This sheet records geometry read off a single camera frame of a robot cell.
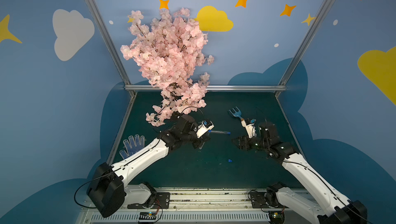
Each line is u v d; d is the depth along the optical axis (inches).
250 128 27.5
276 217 28.9
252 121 27.5
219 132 39.2
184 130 23.8
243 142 27.1
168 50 26.7
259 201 29.2
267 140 23.4
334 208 15.7
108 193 15.6
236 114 42.4
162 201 29.0
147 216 28.8
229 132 39.7
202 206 28.9
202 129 26.2
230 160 34.4
